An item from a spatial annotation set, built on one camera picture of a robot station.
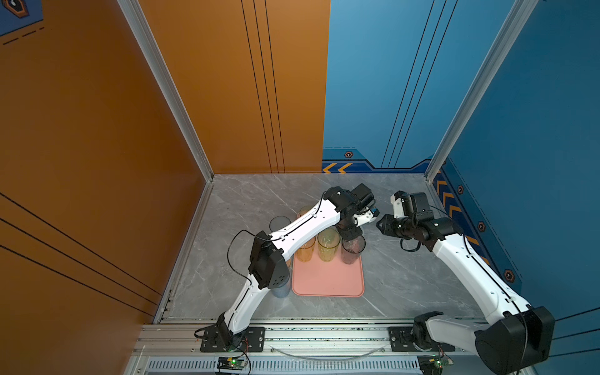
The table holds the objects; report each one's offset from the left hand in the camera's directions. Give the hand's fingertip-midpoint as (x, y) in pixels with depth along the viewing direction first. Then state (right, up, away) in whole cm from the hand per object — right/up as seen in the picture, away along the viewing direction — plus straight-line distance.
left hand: (350, 229), depth 83 cm
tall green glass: (-8, -5, +3) cm, 10 cm away
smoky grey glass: (+2, -8, +5) cm, 10 cm away
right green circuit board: (+23, -40, -12) cm, 47 cm away
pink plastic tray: (-8, -19, +2) cm, 21 cm away
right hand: (+10, +2, -2) cm, 11 cm away
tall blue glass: (-24, -21, -2) cm, 32 cm away
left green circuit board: (-40, -39, -12) cm, 57 cm away
